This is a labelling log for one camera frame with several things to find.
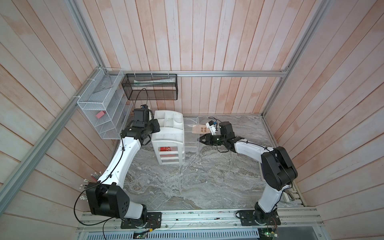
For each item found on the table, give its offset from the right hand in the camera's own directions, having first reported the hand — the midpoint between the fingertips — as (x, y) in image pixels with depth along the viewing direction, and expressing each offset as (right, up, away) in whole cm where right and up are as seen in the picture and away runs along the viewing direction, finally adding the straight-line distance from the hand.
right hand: (198, 139), depth 89 cm
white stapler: (+48, -30, -10) cm, 58 cm away
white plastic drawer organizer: (-16, 0, -14) cm, 21 cm away
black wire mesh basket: (-32, +35, +9) cm, 48 cm away
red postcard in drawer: (-20, -6, +2) cm, 21 cm away
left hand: (-24, +8, -8) cm, 26 cm away
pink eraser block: (-55, +15, -7) cm, 58 cm away
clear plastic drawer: (-5, -2, +6) cm, 8 cm away
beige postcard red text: (+3, +6, +21) cm, 22 cm away
